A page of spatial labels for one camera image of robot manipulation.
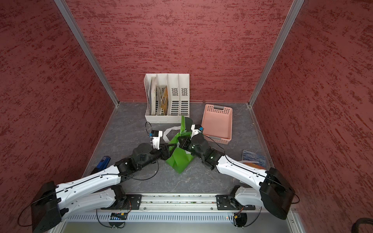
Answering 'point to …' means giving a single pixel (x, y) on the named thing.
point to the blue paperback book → (248, 156)
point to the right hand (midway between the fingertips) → (177, 141)
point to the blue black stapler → (102, 165)
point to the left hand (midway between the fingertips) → (174, 147)
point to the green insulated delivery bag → (178, 158)
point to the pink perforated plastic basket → (217, 123)
